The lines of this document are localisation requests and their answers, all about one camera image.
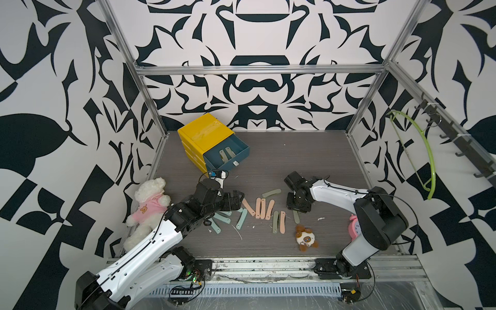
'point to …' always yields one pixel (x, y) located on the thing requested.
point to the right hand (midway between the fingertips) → (290, 205)
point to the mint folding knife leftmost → (215, 226)
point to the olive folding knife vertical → (275, 221)
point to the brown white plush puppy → (305, 237)
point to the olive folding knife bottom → (271, 192)
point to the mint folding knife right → (242, 218)
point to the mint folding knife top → (229, 213)
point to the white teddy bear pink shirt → (152, 205)
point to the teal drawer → (213, 160)
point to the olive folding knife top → (223, 155)
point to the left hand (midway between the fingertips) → (233, 191)
